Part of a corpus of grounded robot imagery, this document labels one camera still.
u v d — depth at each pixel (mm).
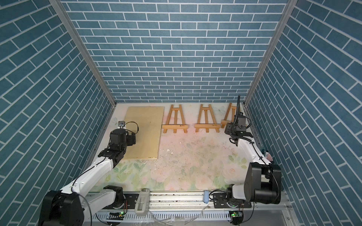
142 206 681
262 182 423
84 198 413
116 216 722
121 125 733
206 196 734
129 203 749
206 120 1107
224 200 736
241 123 676
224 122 1079
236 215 720
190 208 722
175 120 1087
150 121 1050
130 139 770
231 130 676
